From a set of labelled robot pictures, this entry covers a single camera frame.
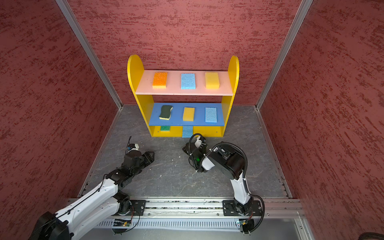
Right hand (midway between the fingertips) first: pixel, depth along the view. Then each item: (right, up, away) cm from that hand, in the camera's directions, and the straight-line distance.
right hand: (184, 146), depth 97 cm
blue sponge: (+18, +21, -2) cm, 28 cm away
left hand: (-18, -5, -11) cm, 22 cm away
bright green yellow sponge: (-14, +11, +5) cm, 18 cm away
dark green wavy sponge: (-12, +23, 0) cm, 26 cm away
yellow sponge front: (+3, +21, -4) cm, 22 cm away
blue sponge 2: (+2, +9, +6) cm, 11 cm away
